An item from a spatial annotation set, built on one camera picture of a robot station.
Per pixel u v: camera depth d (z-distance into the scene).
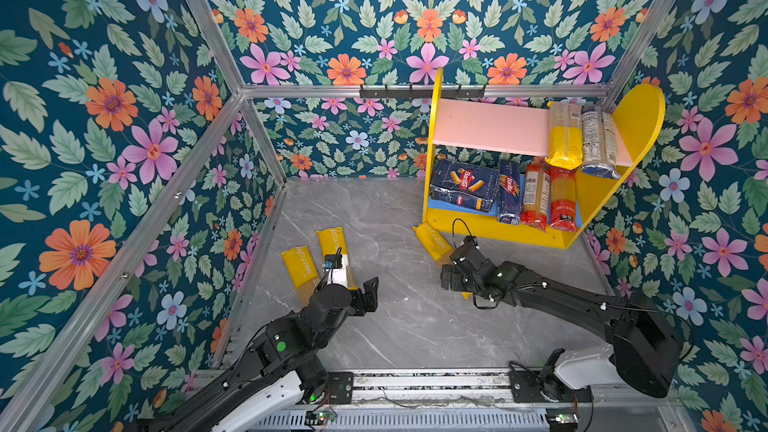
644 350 0.41
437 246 0.99
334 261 0.61
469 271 0.64
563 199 0.91
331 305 0.50
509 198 0.91
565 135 0.70
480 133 0.77
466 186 0.91
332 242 0.99
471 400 0.72
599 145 0.68
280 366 0.47
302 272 0.91
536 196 0.91
